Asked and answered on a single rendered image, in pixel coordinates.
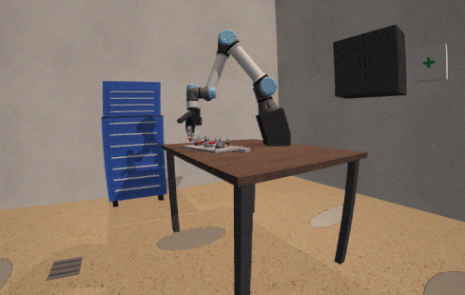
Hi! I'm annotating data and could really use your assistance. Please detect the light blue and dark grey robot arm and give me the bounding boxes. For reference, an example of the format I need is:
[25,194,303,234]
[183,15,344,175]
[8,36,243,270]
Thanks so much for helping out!
[186,29,278,114]

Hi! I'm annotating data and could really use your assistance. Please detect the red-handled metal toggle clamp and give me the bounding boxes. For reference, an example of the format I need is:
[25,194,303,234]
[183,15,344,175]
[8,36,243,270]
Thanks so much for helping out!
[198,138,218,148]

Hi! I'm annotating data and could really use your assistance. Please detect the black toggle clamp with red handle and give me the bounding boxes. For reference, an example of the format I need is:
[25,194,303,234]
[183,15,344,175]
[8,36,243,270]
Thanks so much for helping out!
[208,138,229,148]

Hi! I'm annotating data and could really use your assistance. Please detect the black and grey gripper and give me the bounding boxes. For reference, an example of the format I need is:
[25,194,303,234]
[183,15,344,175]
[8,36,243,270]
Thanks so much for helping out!
[185,108,202,142]

